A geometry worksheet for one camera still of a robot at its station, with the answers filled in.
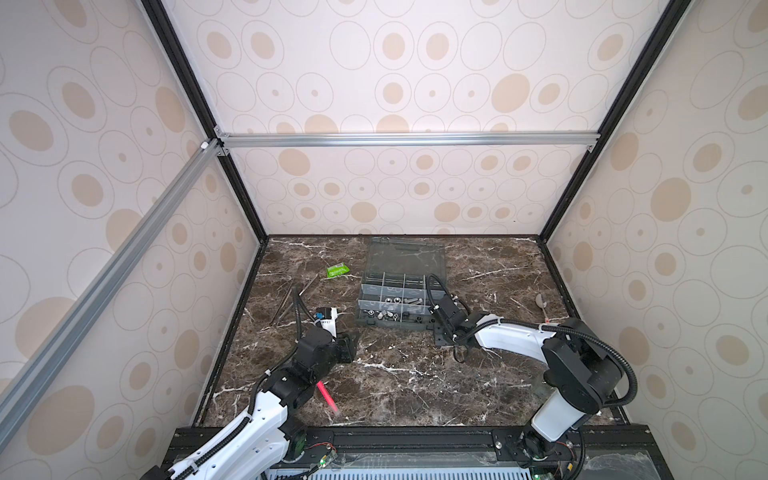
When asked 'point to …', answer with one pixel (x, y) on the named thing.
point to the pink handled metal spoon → (539, 301)
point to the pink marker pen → (327, 395)
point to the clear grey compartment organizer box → (393, 293)
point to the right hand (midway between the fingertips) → (443, 332)
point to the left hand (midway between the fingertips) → (361, 331)
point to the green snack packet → (337, 270)
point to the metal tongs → (291, 299)
